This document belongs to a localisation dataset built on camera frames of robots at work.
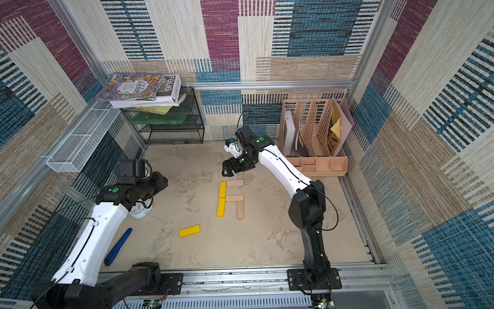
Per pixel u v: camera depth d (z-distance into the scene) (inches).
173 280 29.8
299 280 29.0
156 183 27.0
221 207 36.2
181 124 37.1
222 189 39.1
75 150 28.2
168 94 31.5
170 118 38.3
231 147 30.7
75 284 14.8
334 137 39.2
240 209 36.4
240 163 29.0
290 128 38.8
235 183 39.7
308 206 19.8
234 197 37.8
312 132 41.7
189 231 34.0
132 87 32.0
